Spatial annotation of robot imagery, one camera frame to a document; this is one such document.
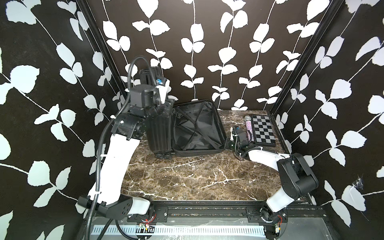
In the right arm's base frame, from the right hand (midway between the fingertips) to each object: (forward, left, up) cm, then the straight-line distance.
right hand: (221, 139), depth 94 cm
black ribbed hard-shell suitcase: (+12, +20, -4) cm, 24 cm away
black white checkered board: (+12, -32, -7) cm, 34 cm away
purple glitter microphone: (+13, -22, -6) cm, 26 cm away
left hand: (-4, +27, +37) cm, 46 cm away
